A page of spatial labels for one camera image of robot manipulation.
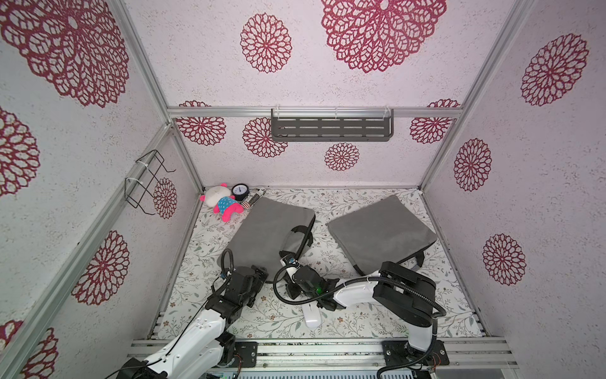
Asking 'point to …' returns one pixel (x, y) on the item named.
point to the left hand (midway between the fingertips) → (264, 277)
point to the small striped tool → (252, 198)
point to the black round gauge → (241, 191)
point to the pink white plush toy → (220, 199)
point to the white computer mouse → (312, 315)
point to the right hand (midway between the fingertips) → (282, 275)
